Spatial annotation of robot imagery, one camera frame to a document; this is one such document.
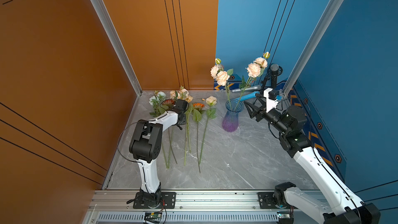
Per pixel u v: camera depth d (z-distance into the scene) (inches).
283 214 27.8
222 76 29.7
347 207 15.0
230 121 37.1
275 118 23.2
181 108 31.8
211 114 41.4
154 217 28.4
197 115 40.0
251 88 43.3
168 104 41.5
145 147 20.4
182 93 43.9
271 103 22.4
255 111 23.6
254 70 29.6
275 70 40.1
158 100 43.1
